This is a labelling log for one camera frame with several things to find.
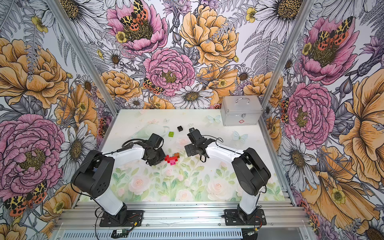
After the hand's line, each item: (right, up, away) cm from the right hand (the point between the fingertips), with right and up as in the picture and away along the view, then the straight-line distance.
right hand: (196, 149), depth 93 cm
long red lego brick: (-14, -5, +1) cm, 15 cm away
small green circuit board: (-37, -37, -20) cm, 56 cm away
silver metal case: (+33, +25, +17) cm, 45 cm away
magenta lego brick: (-14, -8, -1) cm, 16 cm away
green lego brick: (-18, +9, +14) cm, 24 cm away
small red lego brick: (-17, -5, -2) cm, 18 cm away
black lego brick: (-12, +13, +16) cm, 23 cm away
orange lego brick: (-12, -3, +2) cm, 12 cm away
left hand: (-21, -8, 0) cm, 22 cm away
